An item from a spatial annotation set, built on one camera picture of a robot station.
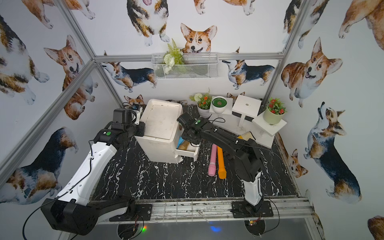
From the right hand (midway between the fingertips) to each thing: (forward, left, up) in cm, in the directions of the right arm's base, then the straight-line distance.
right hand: (184, 138), depth 85 cm
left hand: (+3, +20, +12) cm, 24 cm away
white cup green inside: (+19, -21, +7) cm, 29 cm away
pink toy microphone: (-12, -16, -12) cm, 23 cm away
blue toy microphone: (0, +2, -3) cm, 4 cm away
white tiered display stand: (+18, -36, -2) cm, 41 cm away
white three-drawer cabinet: (-2, +10, +9) cm, 13 cm away
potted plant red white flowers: (+28, -11, +1) cm, 30 cm away
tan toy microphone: (-3, 0, -4) cm, 5 cm away
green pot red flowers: (+11, -51, +9) cm, 53 cm away
